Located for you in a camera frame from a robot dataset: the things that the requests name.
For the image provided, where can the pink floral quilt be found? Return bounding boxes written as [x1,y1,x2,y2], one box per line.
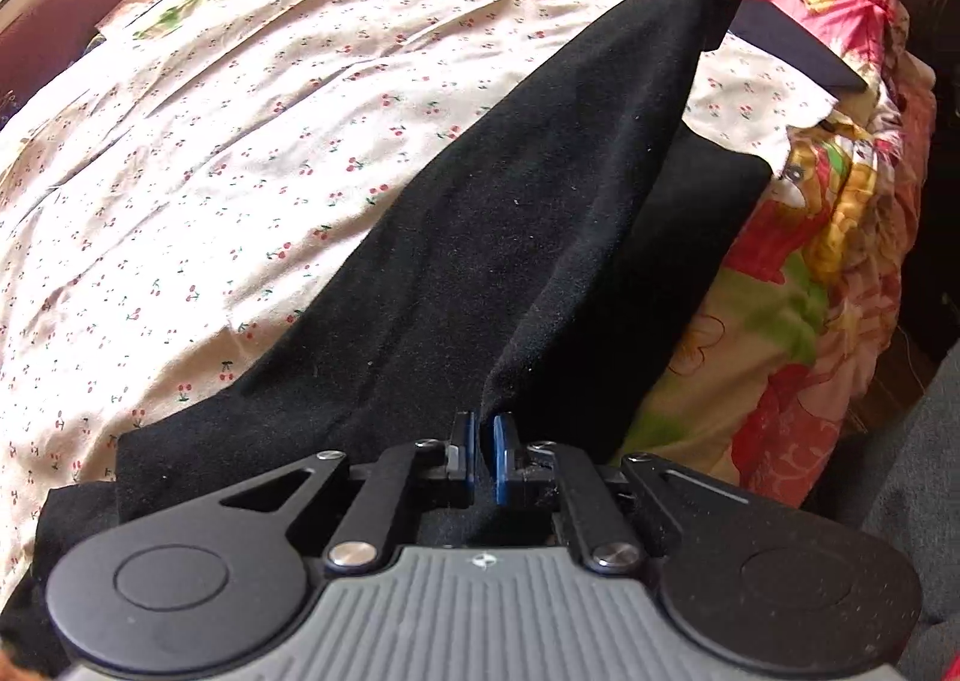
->
[127,0,940,511]

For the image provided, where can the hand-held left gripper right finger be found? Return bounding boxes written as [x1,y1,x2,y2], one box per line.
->
[489,411,752,575]

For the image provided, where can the cherry print bedsheet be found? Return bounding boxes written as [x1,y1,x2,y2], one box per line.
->
[0,0,835,503]

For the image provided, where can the black pants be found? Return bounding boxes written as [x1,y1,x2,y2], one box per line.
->
[0,0,775,678]

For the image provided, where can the grey fabric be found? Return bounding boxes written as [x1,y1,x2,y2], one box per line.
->
[855,358,960,681]

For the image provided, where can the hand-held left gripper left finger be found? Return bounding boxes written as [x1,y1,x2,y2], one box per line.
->
[217,411,479,572]

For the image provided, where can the dark blue flat cloth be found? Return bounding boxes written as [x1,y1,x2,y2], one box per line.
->
[730,1,866,99]

